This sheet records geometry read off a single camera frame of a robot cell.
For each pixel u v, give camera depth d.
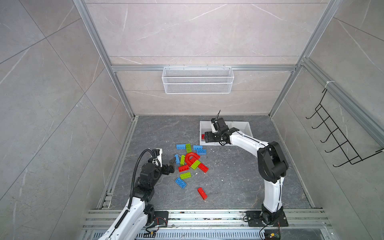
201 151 0.97
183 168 0.90
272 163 0.52
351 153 0.59
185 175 0.88
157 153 0.69
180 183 0.84
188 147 0.99
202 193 0.80
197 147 0.98
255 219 0.73
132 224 0.50
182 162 0.92
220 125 0.76
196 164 0.91
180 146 0.98
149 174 0.61
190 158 0.95
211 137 0.87
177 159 0.93
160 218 0.73
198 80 1.01
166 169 0.73
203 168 0.90
